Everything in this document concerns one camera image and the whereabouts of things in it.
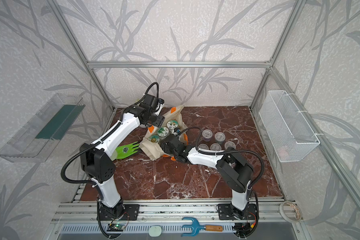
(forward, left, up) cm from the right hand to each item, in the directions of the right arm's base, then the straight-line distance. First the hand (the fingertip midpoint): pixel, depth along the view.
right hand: (165, 144), depth 89 cm
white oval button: (-42, +2, -6) cm, 42 cm away
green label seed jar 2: (+15, -2, -1) cm, 15 cm away
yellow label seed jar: (+4, +8, 0) cm, 9 cm away
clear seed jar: (0, -30, -4) cm, 31 cm away
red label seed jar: (+2, -40, -5) cm, 40 cm away
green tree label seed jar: (+9, +3, -1) cm, 10 cm away
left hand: (+11, +4, +11) cm, 16 cm away
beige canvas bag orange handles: (-5, +6, +2) cm, 8 cm away
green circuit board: (-40, +21, -10) cm, 46 cm away
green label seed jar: (+7, -34, -5) cm, 35 cm away
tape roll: (-35, -68, -8) cm, 76 cm away
